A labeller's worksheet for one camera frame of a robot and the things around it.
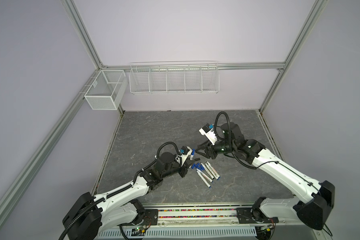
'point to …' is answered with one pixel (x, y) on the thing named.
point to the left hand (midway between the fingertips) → (192, 161)
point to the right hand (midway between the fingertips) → (197, 150)
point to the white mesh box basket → (108, 91)
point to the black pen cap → (197, 159)
